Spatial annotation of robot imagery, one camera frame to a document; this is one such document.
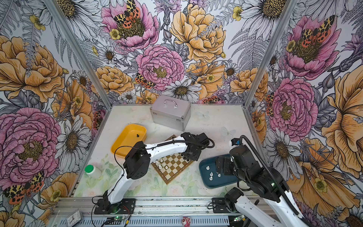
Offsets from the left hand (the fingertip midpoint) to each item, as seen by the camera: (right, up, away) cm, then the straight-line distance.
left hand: (190, 158), depth 88 cm
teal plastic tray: (+17, -11, -5) cm, 20 cm away
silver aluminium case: (-13, +28, +9) cm, 32 cm away
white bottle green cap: (-53, -5, -10) cm, 54 cm away
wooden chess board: (-13, -5, -2) cm, 14 cm away
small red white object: (-2, -23, -21) cm, 31 cm away
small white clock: (-56, -24, -19) cm, 64 cm away
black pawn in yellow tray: (-37, +12, +14) cm, 41 cm away
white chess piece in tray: (+10, -5, -1) cm, 12 cm away
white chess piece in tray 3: (+12, -10, -5) cm, 16 cm away
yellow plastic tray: (-41, +12, +14) cm, 45 cm away
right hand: (+15, +3, -22) cm, 27 cm away
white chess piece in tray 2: (+12, -8, -4) cm, 15 cm away
